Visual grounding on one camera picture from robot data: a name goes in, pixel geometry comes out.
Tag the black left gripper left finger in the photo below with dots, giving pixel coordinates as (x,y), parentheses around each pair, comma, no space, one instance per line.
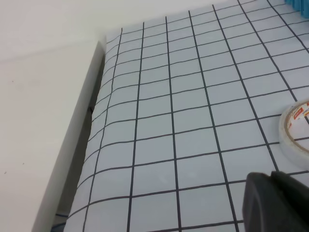
(265,208)

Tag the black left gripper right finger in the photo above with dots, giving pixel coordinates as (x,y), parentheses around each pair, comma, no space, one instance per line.
(296,193)

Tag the blue test tube rack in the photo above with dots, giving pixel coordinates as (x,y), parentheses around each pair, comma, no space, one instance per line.
(300,5)

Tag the left white tape roll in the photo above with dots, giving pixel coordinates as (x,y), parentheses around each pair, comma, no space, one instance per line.
(294,134)

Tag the white black-grid table mat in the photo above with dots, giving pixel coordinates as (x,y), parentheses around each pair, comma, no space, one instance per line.
(188,105)

